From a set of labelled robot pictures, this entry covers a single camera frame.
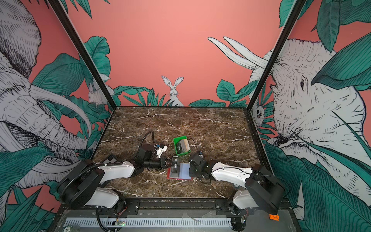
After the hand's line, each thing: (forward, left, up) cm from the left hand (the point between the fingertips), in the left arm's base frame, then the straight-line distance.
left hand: (175, 163), depth 81 cm
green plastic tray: (+15, -1, -6) cm, 16 cm away
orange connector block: (-27, -50, -5) cm, 57 cm away
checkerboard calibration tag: (+6, +40, -5) cm, 41 cm away
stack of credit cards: (+14, -5, -4) cm, 15 cm away
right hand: (-3, -8, -6) cm, 11 cm away
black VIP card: (-3, 0, -3) cm, 4 cm away
